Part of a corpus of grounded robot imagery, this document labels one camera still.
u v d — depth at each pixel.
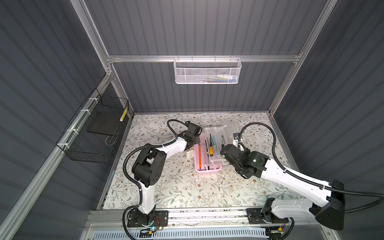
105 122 0.77
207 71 1.24
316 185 0.42
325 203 0.41
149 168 0.51
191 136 0.75
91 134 0.72
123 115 0.81
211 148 0.83
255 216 0.72
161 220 0.72
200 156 0.99
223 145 0.85
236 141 0.66
